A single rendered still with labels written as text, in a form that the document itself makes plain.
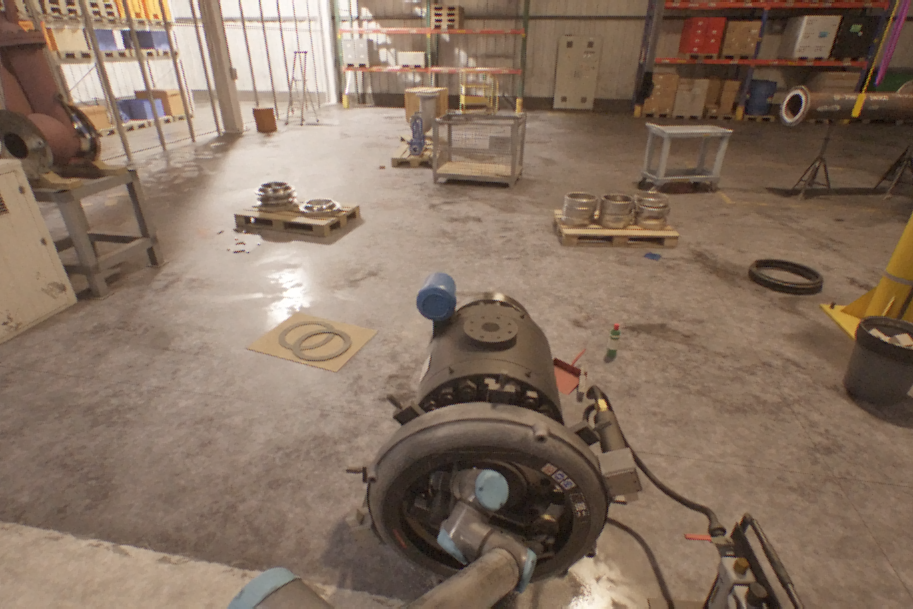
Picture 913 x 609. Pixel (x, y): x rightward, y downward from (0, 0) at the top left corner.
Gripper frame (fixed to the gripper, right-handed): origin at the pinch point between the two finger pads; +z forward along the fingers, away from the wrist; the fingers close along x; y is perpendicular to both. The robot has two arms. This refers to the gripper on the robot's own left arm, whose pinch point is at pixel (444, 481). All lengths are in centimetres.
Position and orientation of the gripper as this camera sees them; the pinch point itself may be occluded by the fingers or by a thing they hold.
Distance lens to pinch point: 158.7
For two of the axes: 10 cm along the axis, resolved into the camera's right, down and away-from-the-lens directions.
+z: -3.9, 2.6, 8.8
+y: 1.9, -9.1, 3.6
